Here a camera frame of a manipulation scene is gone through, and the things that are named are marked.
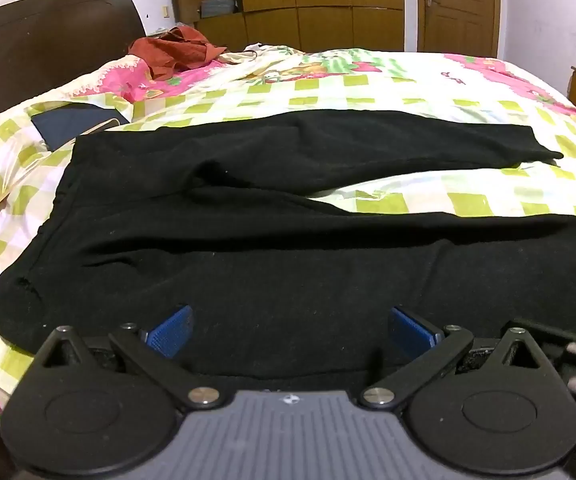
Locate grey storage basket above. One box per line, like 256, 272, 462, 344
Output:
200, 0, 236, 19

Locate wooden door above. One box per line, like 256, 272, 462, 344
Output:
416, 0, 501, 58

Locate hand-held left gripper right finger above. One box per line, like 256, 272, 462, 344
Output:
360, 305, 546, 408

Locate dark blue cloth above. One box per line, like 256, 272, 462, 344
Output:
30, 104, 131, 152

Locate black pants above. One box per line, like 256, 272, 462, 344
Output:
0, 109, 576, 378

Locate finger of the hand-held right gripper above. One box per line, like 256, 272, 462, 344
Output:
510, 316, 576, 396

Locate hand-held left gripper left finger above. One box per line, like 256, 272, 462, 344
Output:
33, 305, 223, 408

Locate red crumpled cloth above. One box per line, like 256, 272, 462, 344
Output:
128, 26, 229, 81

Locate green checkered bed sheet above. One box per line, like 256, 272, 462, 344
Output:
0, 45, 576, 411

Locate dark brown headboard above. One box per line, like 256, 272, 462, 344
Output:
0, 0, 147, 138

